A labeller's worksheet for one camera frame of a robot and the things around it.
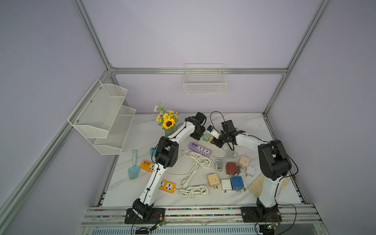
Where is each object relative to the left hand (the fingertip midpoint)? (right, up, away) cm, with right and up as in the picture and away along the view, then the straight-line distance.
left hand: (202, 134), depth 104 cm
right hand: (+8, -4, -5) cm, 10 cm away
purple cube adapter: (+21, -21, -17) cm, 34 cm away
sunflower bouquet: (-22, +10, -22) cm, 33 cm away
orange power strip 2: (-35, -19, -15) cm, 43 cm away
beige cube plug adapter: (+4, -25, -24) cm, 35 cm away
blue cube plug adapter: (+18, -26, -24) cm, 40 cm away
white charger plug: (+12, -28, -23) cm, 38 cm away
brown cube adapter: (+16, -19, -19) cm, 31 cm away
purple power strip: (+1, -11, -9) cm, 14 cm away
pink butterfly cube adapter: (+24, -16, -17) cm, 33 cm away
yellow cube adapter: (+5, -2, -9) cm, 10 cm away
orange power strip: (-21, -28, -24) cm, 43 cm away
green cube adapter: (+2, -2, -6) cm, 7 cm away
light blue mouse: (-44, -22, -15) cm, 52 cm away
